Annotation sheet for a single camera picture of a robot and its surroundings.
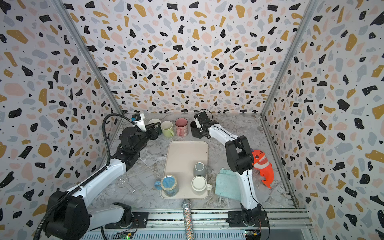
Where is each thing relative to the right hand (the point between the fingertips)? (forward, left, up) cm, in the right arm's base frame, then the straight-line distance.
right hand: (195, 128), depth 101 cm
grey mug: (-29, -4, +1) cm, 30 cm away
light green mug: (+2, +20, -1) cm, 20 cm away
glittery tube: (-46, +3, -4) cm, 46 cm away
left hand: (-12, +19, +21) cm, 30 cm away
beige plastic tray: (-17, +9, -9) cm, 21 cm away
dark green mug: (-13, +18, +17) cm, 28 cm away
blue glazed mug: (-38, +11, +2) cm, 40 cm away
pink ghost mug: (+2, +9, +1) cm, 10 cm away
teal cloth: (-34, -20, -8) cm, 40 cm away
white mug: (-36, -3, -1) cm, 36 cm away
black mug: (-6, -1, +5) cm, 8 cm away
